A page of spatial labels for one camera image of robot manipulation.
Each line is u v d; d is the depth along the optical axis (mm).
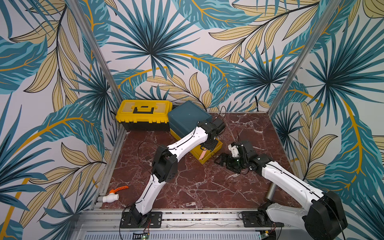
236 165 685
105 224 752
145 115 957
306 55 854
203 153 879
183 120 852
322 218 391
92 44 798
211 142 767
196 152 912
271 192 804
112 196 785
